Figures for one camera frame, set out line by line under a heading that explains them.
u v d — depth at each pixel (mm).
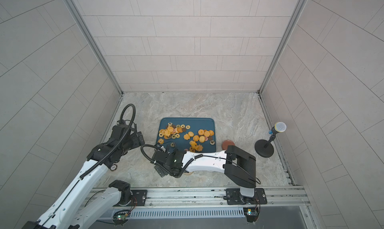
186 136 913
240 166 417
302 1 723
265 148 851
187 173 542
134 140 669
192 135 914
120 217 642
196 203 707
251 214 680
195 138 895
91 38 860
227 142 889
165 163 569
